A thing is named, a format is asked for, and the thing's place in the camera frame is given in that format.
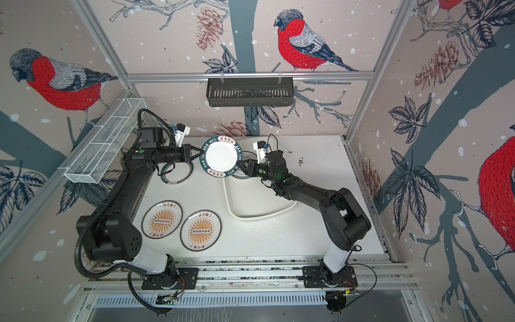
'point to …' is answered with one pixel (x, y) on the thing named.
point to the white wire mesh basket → (105, 140)
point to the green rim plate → (220, 156)
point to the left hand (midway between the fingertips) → (201, 151)
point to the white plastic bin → (247, 198)
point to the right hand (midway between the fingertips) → (237, 165)
